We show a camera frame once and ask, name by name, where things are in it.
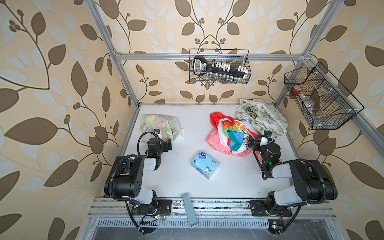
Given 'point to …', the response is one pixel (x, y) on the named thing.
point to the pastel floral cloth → (167, 126)
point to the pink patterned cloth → (214, 139)
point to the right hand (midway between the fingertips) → (258, 137)
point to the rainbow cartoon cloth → (235, 133)
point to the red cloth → (215, 117)
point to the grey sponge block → (189, 210)
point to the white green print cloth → (265, 117)
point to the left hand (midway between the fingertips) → (162, 138)
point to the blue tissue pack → (205, 164)
